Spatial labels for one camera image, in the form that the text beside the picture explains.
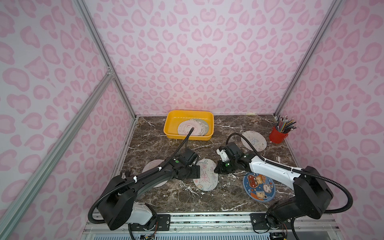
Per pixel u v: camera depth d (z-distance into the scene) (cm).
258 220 74
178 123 114
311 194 43
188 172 71
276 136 98
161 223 73
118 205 41
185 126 111
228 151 69
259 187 84
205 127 110
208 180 85
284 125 95
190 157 66
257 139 106
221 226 72
